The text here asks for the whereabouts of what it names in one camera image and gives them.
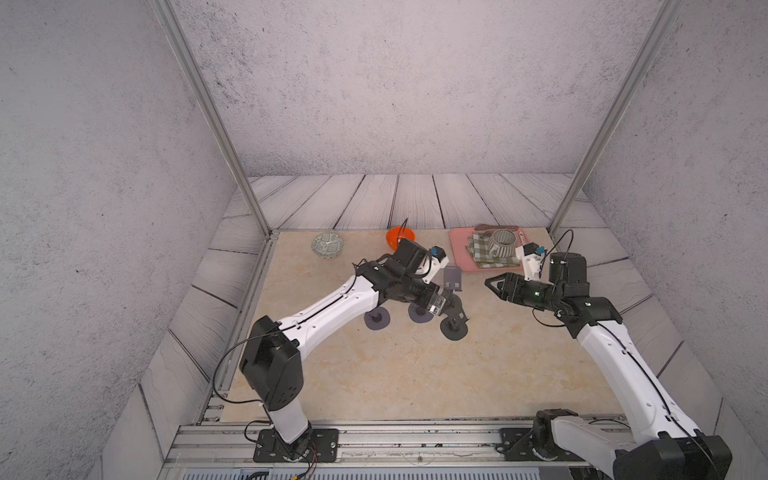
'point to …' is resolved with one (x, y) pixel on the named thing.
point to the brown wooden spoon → (486, 227)
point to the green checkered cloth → (478, 247)
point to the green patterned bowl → (327, 245)
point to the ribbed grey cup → (502, 244)
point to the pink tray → (459, 255)
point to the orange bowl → (395, 233)
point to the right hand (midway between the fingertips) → (495, 282)
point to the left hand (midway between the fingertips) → (445, 296)
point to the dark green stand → (454, 327)
